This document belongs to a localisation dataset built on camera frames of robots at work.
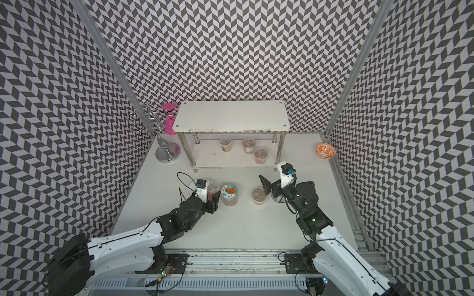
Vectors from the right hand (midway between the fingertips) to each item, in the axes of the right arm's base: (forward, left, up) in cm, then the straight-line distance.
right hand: (270, 174), depth 74 cm
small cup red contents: (-4, +24, -5) cm, 25 cm away
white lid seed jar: (-7, +30, +4) cm, 31 cm away
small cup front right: (+18, +3, -11) cm, 21 cm away
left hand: (-3, +24, -11) cm, 27 cm away
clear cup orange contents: (-2, +4, -17) cm, 18 cm away
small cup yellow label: (+26, +21, -11) cm, 35 cm away
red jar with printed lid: (-2, +18, -15) cm, 23 cm away
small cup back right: (+25, +9, -10) cm, 28 cm away
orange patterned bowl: (+27, -36, -20) cm, 49 cm away
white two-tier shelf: (+22, +15, +12) cm, 29 cm away
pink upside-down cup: (+41, +54, -5) cm, 68 cm away
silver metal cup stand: (+29, +59, -22) cm, 69 cm away
